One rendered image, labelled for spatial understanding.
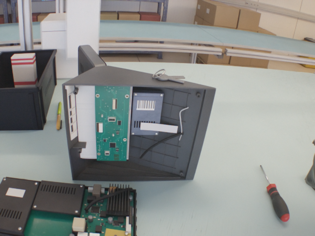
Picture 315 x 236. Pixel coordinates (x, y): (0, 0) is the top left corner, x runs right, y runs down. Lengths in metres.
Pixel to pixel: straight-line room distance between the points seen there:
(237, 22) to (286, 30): 2.14
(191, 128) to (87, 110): 0.18
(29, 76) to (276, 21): 5.28
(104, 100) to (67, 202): 0.19
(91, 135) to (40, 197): 0.15
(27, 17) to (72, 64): 0.27
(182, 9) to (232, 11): 1.13
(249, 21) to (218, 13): 0.56
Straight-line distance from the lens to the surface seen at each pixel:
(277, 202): 0.54
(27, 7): 1.03
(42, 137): 0.65
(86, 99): 0.44
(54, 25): 0.88
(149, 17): 4.13
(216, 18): 3.84
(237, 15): 4.00
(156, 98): 0.44
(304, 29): 6.33
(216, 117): 0.77
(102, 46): 1.74
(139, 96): 0.43
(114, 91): 0.42
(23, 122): 0.67
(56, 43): 0.90
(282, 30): 5.89
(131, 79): 0.42
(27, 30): 1.05
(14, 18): 4.19
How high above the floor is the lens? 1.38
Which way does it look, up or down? 31 degrees down
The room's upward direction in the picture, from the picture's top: 6 degrees clockwise
